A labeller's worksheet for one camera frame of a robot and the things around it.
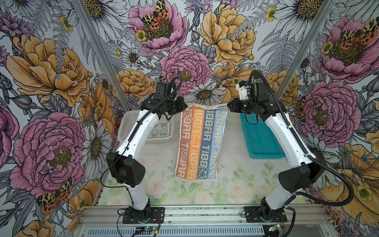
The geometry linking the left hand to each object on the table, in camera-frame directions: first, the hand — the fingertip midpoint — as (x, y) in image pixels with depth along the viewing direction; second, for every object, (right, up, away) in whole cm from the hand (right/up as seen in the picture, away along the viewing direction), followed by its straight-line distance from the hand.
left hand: (186, 109), depth 79 cm
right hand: (+22, 0, -3) cm, 22 cm away
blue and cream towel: (-20, -12, +27) cm, 35 cm away
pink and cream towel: (+9, -11, +6) cm, 15 cm away
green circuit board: (-18, -57, -7) cm, 60 cm away
